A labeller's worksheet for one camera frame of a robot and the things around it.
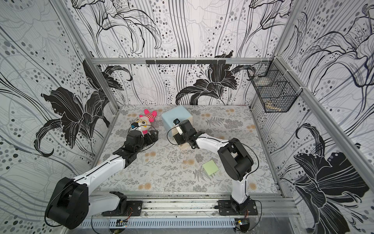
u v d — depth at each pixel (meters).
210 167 0.86
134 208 0.74
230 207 0.64
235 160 0.49
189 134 0.71
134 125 0.75
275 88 0.89
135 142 0.65
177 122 0.82
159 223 0.76
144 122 1.01
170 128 0.77
